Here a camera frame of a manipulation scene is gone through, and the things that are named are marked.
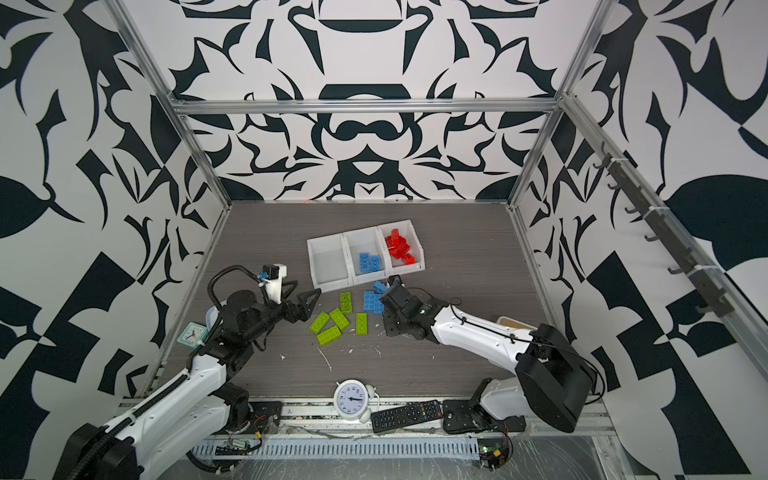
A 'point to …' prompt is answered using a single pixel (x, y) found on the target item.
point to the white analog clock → (351, 400)
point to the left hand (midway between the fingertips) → (307, 281)
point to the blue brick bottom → (375, 263)
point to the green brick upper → (346, 302)
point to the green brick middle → (339, 319)
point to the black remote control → (406, 415)
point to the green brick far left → (319, 323)
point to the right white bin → (394, 266)
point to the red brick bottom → (401, 251)
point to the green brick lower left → (329, 335)
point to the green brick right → (361, 323)
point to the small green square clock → (193, 335)
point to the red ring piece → (395, 243)
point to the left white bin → (330, 263)
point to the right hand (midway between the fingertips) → (391, 318)
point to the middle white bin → (359, 241)
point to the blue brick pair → (372, 300)
